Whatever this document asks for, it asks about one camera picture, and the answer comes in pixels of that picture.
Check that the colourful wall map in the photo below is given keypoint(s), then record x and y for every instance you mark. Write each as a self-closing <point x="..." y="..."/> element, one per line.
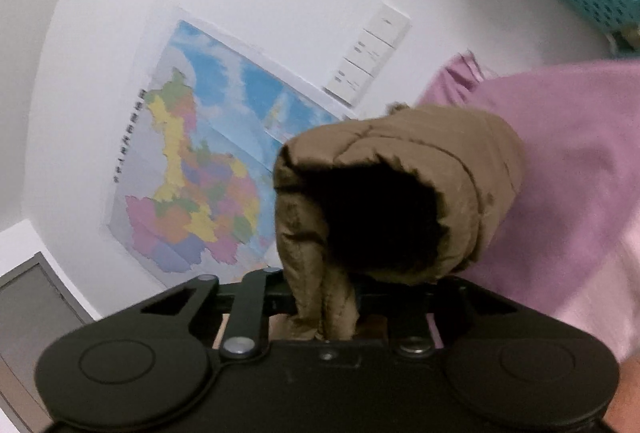
<point x="193" y="192"/>

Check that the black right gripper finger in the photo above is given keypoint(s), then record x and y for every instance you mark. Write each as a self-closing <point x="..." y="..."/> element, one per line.
<point x="248" y="306"/>

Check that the grey door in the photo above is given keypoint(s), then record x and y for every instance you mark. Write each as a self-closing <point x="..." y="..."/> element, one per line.
<point x="36" y="310"/>

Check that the white wall socket panel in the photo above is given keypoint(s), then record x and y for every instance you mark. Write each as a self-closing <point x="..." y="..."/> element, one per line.
<point x="365" y="58"/>

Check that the pink bed sheet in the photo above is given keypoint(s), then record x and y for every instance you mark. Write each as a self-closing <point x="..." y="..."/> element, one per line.
<point x="569" y="247"/>

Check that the brown puffer jacket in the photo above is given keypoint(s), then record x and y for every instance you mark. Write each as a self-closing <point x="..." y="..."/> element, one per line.
<point x="401" y="200"/>

